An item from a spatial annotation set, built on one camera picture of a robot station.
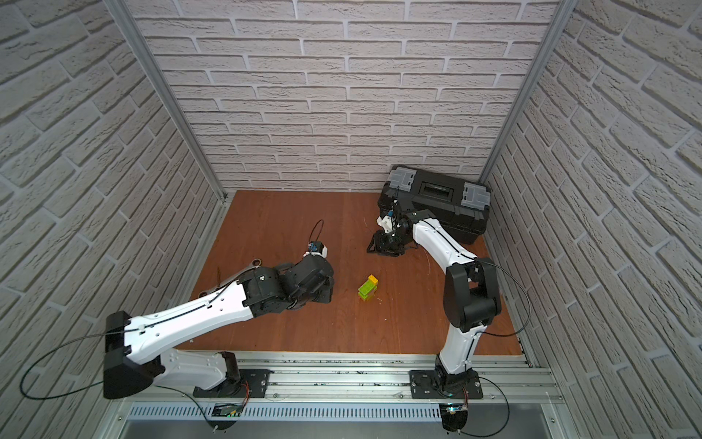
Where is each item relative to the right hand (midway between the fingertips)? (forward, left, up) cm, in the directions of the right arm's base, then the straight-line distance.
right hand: (378, 249), depth 89 cm
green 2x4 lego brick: (-11, +5, -6) cm, 13 cm away
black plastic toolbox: (+13, -31, +5) cm, 34 cm away
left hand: (-15, +13, +8) cm, 22 cm away
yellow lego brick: (-9, +3, -3) cm, 10 cm away
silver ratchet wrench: (+4, +44, -10) cm, 46 cm away
